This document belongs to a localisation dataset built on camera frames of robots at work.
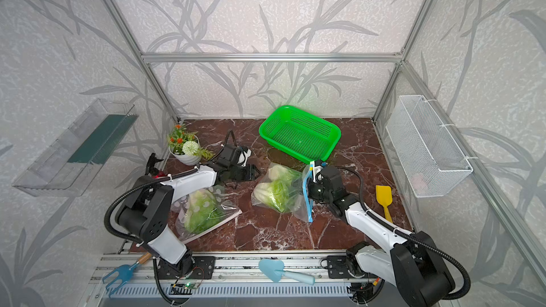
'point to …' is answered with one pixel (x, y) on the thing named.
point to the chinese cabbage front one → (264, 194)
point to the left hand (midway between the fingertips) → (258, 174)
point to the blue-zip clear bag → (301, 205)
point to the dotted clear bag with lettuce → (201, 210)
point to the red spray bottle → (151, 169)
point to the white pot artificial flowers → (185, 146)
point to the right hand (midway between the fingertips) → (293, 183)
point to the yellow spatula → (384, 197)
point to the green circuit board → (190, 285)
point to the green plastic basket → (301, 134)
